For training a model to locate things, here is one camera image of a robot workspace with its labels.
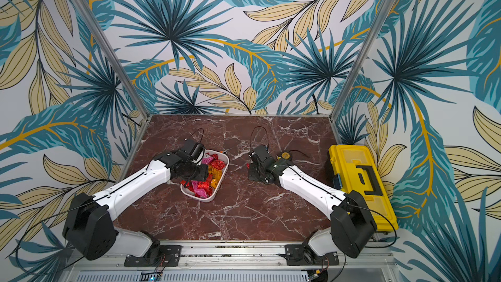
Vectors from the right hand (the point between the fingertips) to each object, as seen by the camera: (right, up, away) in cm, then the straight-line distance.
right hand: (252, 172), depth 84 cm
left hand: (-21, -1, -1) cm, 21 cm away
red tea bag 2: (-28, -6, +2) cm, 29 cm away
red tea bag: (-20, -5, -2) cm, 21 cm away
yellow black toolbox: (+42, +2, -6) cm, 42 cm away
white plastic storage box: (-17, +4, +9) cm, 19 cm away
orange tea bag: (-16, -2, +7) cm, 18 cm away
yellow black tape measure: (+16, +6, +16) cm, 24 cm away
